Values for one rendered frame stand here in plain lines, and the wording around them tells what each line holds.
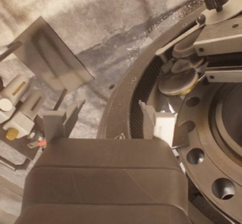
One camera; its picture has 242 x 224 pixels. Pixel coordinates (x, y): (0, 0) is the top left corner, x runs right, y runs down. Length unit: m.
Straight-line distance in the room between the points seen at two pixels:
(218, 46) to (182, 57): 0.09
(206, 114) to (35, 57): 0.93
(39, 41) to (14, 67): 0.28
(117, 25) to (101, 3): 0.12
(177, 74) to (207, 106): 0.10
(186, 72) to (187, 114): 0.10
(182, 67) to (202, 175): 0.23
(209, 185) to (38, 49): 0.97
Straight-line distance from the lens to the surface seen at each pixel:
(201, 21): 0.46
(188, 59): 0.43
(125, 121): 0.33
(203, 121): 0.42
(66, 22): 0.95
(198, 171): 0.37
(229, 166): 0.36
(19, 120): 0.77
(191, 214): 0.27
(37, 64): 1.13
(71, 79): 1.09
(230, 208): 0.34
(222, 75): 0.41
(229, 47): 0.37
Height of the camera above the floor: 0.85
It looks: 48 degrees down
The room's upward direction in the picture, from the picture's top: 171 degrees counter-clockwise
